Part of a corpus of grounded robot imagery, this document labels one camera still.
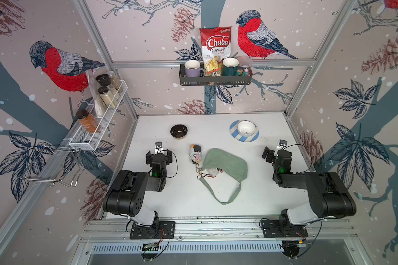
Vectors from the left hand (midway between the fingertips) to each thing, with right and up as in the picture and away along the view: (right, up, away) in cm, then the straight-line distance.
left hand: (161, 146), depth 93 cm
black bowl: (+8, +8, +14) cm, 18 cm away
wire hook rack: (-27, -2, -36) cm, 45 cm away
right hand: (+66, 0, +1) cm, 66 cm away
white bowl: (+54, +11, +18) cm, 58 cm away
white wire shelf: (-26, +8, -22) cm, 35 cm away
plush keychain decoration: (+20, -5, -1) cm, 21 cm away
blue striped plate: (+45, +8, +18) cm, 49 cm away
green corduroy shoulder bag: (+40, -11, -1) cm, 42 cm away
